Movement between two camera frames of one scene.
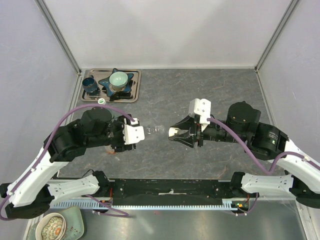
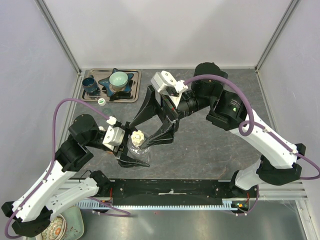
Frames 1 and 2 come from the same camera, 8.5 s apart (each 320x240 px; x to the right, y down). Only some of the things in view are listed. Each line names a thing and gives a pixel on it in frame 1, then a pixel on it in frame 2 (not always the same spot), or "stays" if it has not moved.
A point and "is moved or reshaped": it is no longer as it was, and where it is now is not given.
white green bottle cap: (101, 101) stays
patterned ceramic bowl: (52, 227) stays
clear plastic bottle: (159, 129) -> (144, 155)
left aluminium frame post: (58, 35) stays
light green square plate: (74, 223) stays
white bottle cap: (172, 130) is moved or reshaped
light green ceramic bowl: (118, 80) stays
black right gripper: (188, 123) -> (150, 107)
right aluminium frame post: (288, 12) stays
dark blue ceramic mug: (89, 84) stays
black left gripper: (120, 122) -> (121, 151)
